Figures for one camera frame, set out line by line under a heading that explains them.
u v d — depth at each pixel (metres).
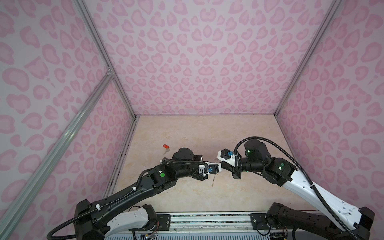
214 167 0.52
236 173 0.59
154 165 0.54
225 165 0.57
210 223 0.75
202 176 0.53
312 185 0.44
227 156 0.55
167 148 1.02
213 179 0.76
